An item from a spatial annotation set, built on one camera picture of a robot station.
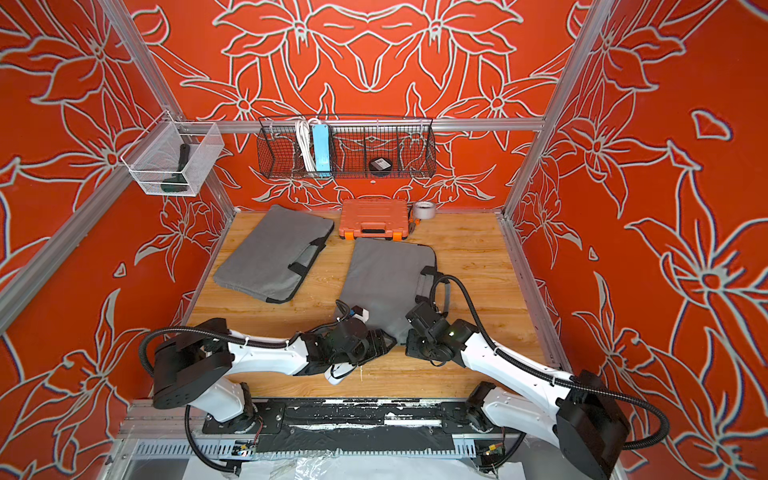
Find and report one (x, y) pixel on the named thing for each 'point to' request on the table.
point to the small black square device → (380, 166)
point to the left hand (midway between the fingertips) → (394, 346)
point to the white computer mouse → (338, 371)
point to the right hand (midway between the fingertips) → (407, 345)
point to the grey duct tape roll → (424, 210)
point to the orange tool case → (375, 219)
